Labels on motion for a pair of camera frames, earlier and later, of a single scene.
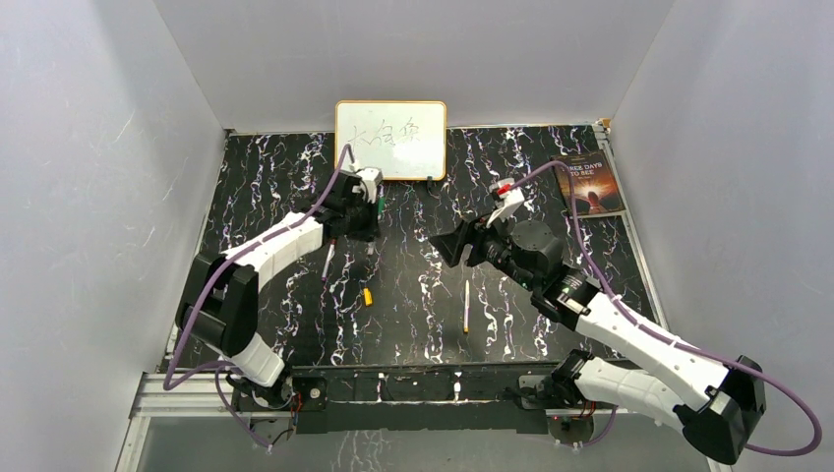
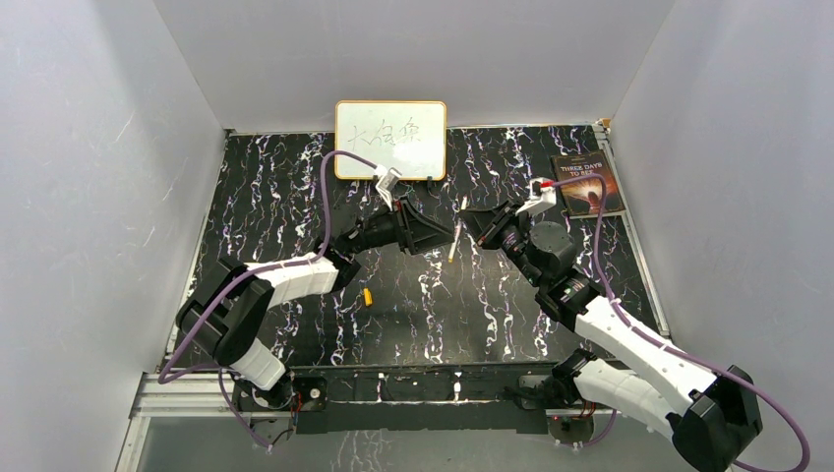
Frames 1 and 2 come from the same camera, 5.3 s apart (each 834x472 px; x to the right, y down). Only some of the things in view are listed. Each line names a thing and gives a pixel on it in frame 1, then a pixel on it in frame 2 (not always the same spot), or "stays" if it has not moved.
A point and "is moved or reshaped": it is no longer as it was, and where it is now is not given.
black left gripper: x=373 y=229 -> x=415 y=232
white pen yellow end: x=466 y=308 is moved or reshaped
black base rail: x=413 y=399 stays
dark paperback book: x=595 y=189 stays
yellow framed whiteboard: x=405 y=140 stays
